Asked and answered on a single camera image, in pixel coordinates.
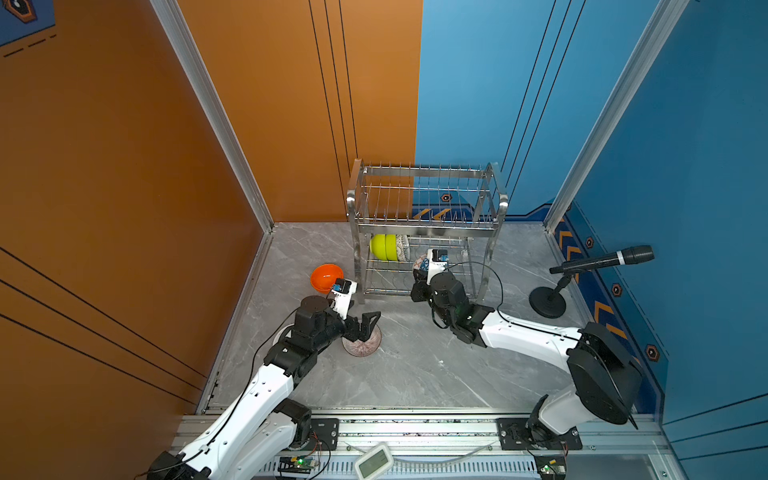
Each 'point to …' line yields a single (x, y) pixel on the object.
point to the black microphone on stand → (549, 302)
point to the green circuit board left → (300, 465)
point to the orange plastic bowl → (324, 276)
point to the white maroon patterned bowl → (400, 247)
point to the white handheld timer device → (374, 462)
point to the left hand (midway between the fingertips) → (367, 305)
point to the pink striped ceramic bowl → (365, 348)
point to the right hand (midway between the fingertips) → (415, 271)
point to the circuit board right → (551, 467)
